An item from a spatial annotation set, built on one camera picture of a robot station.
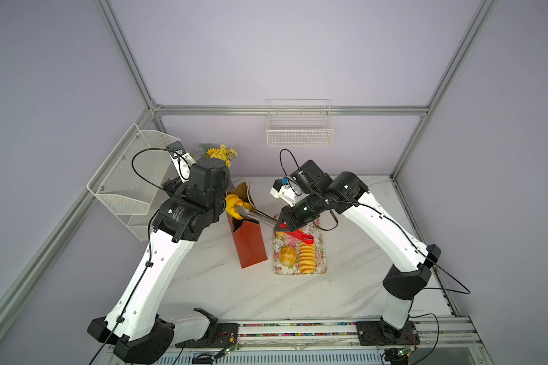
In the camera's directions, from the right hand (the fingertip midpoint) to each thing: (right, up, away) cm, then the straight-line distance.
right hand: (280, 231), depth 66 cm
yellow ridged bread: (-16, +9, +6) cm, 19 cm away
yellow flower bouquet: (-24, +28, +25) cm, 44 cm away
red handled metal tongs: (-10, +5, +5) cm, 12 cm away
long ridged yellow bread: (+11, -14, +22) cm, 28 cm away
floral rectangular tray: (0, -8, +31) cm, 32 cm away
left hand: (-25, +16, -5) cm, 30 cm away
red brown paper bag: (-12, -2, +10) cm, 16 cm away
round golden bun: (+3, -13, +22) cm, 26 cm away
